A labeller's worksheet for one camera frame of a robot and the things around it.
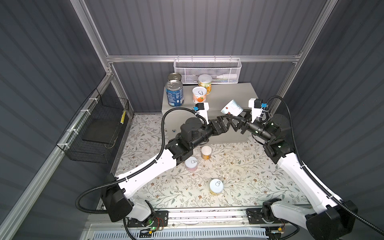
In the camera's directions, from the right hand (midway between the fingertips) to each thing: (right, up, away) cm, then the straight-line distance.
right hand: (232, 115), depth 64 cm
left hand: (-2, -1, -2) cm, 3 cm away
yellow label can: (-5, -37, +15) cm, 40 cm away
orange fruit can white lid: (-9, -21, +27) cm, 35 cm away
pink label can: (-18, -27, +23) cm, 40 cm away
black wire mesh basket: (-66, -9, +8) cm, 67 cm away
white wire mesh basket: (+5, +42, +60) cm, 73 cm away
